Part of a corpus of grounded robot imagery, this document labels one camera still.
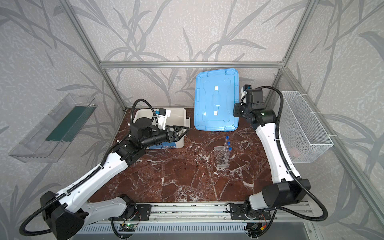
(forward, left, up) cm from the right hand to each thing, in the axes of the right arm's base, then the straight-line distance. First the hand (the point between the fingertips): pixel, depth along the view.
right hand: (238, 102), depth 76 cm
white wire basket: (-21, -23, +1) cm, 31 cm away
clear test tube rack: (-16, +6, -33) cm, 38 cm away
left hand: (-15, +25, 0) cm, 30 cm away
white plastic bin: (+11, +58, -20) cm, 63 cm away
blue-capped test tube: (0, +1, -35) cm, 35 cm away
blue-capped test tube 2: (-12, +4, -21) cm, 24 cm away
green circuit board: (-50, +55, -35) cm, 82 cm away
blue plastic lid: (+7, +11, 0) cm, 13 cm away
